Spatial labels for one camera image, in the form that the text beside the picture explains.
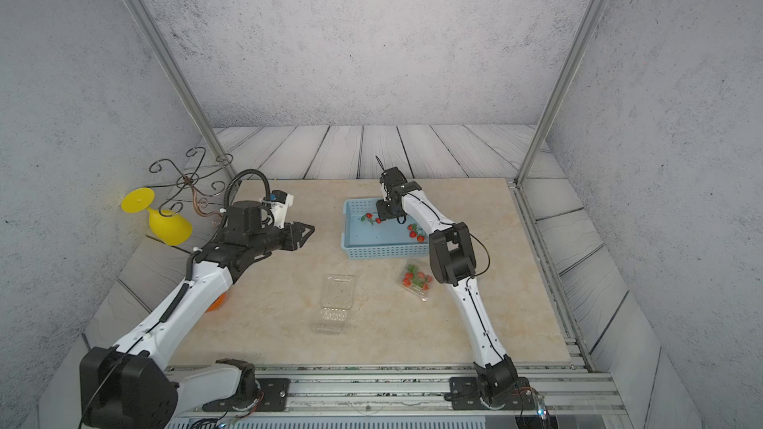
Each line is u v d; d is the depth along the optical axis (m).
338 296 0.91
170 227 0.78
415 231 1.05
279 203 0.71
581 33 0.81
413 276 0.96
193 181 0.79
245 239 0.62
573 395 0.74
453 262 0.67
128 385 0.38
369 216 1.08
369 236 1.05
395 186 0.86
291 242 0.70
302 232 0.79
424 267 0.96
